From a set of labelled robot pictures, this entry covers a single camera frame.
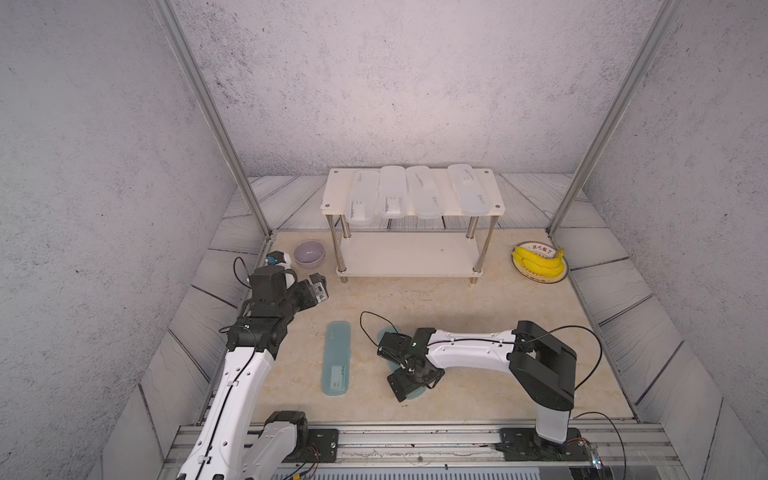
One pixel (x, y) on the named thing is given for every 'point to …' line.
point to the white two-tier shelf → (406, 254)
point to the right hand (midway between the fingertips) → (412, 387)
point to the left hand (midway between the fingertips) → (315, 281)
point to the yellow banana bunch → (545, 267)
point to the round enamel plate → (542, 249)
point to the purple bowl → (309, 254)
